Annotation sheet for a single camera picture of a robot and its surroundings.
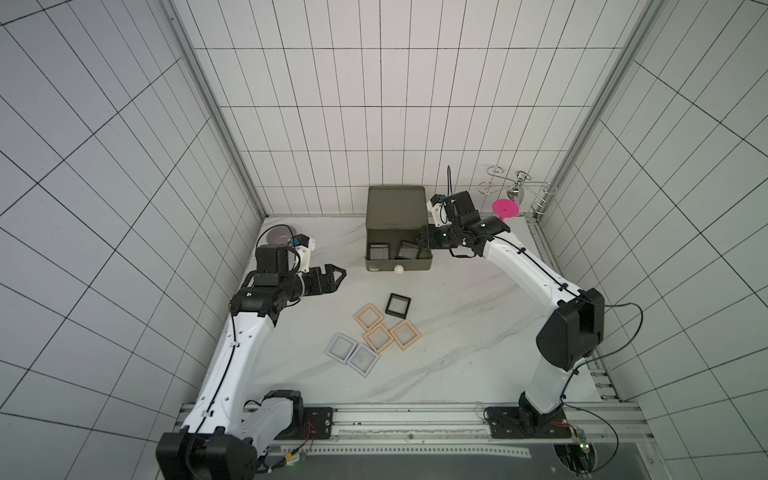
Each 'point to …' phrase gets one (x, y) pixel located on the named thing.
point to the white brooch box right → (363, 359)
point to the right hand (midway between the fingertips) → (410, 237)
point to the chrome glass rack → (516, 188)
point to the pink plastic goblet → (505, 208)
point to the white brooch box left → (341, 348)
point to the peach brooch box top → (368, 317)
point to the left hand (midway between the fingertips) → (331, 281)
